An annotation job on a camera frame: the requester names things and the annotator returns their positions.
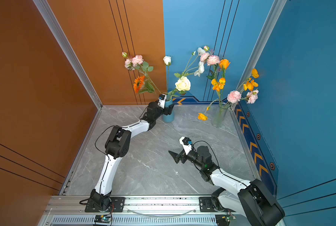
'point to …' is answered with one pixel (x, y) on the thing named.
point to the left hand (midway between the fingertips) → (169, 100)
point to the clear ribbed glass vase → (218, 115)
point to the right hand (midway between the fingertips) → (174, 146)
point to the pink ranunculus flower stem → (252, 97)
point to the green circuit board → (102, 218)
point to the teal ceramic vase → (169, 117)
